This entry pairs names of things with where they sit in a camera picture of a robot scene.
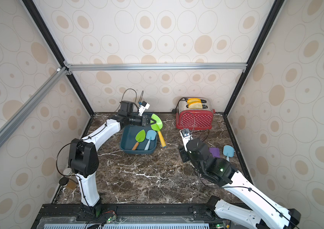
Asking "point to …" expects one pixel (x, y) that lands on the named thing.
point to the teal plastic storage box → (127, 141)
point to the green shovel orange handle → (140, 137)
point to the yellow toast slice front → (195, 105)
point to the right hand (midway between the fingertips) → (182, 144)
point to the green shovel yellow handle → (157, 127)
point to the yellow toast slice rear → (189, 100)
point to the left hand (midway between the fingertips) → (157, 120)
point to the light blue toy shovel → (150, 134)
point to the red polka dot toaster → (196, 113)
